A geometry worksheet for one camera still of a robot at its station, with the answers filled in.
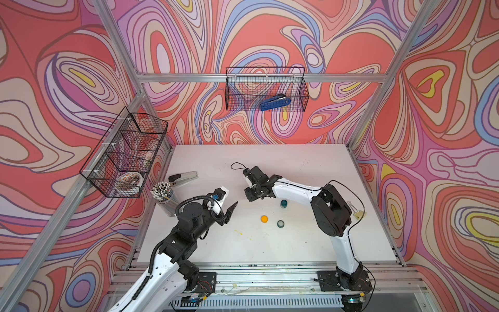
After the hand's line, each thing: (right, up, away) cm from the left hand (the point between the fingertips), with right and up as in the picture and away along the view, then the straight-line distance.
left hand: (231, 197), depth 72 cm
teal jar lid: (+21, -15, +16) cm, 31 cm away
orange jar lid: (+14, -13, +18) cm, 27 cm away
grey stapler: (-30, +5, +28) cm, 41 cm away
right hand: (+8, -4, +23) cm, 24 cm away
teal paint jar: (+24, -6, +21) cm, 32 cm away
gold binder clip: (+59, -11, +19) cm, 63 cm away
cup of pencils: (-28, +1, +6) cm, 29 cm away
